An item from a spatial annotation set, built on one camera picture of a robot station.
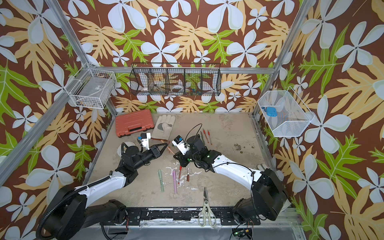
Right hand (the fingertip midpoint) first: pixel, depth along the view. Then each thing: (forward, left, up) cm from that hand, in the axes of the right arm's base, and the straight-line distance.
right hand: (174, 155), depth 79 cm
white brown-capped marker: (-5, -7, -16) cm, 18 cm away
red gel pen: (0, -3, -16) cm, 16 cm away
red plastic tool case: (+34, +32, -10) cm, 48 cm away
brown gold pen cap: (+6, +6, +5) cm, 10 cm away
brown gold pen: (+3, +3, +3) cm, 5 cm away
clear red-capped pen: (+26, -22, -16) cm, 38 cm away
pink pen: (-8, 0, -16) cm, 18 cm away
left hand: (+5, +3, +4) cm, 7 cm away
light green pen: (-8, +8, -16) cm, 19 cm away
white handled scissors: (-27, -20, -17) cm, 38 cm away
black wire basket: (+48, 0, +15) cm, 51 cm away
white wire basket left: (+35, +49, +19) cm, 63 cm away
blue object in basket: (+23, -56, +10) cm, 61 cm away
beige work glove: (+32, +12, -15) cm, 37 cm away
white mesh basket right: (+21, -63, +10) cm, 67 cm away
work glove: (0, -53, -16) cm, 55 cm away
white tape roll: (+17, +34, -16) cm, 41 cm away
